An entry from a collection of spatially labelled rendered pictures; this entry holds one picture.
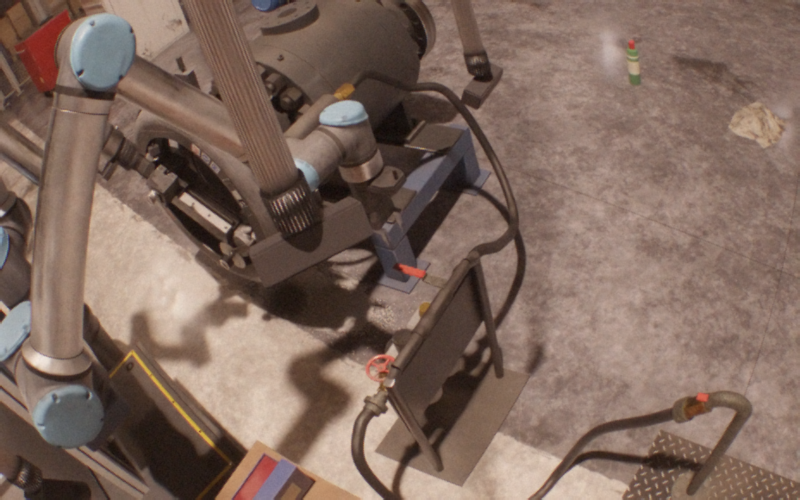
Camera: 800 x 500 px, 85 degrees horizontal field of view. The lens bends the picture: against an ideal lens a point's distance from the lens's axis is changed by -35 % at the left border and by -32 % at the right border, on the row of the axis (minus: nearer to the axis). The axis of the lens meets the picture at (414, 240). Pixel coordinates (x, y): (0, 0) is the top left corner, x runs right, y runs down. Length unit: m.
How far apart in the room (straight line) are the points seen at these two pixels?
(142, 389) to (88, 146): 1.17
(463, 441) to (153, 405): 0.96
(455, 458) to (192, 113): 1.17
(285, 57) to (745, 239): 1.74
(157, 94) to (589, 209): 1.66
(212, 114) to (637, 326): 1.40
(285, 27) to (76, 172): 1.21
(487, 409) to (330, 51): 1.17
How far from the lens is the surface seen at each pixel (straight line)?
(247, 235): 1.79
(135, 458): 1.79
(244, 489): 1.34
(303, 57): 1.83
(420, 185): 2.07
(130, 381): 1.95
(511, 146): 2.56
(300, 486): 1.23
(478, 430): 1.75
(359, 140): 1.22
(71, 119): 0.86
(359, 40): 1.95
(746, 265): 2.15
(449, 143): 2.20
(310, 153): 1.16
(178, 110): 1.10
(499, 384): 1.82
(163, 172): 1.88
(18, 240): 1.65
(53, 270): 0.91
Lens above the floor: 1.57
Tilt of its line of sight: 44 degrees down
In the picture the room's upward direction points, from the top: 19 degrees counter-clockwise
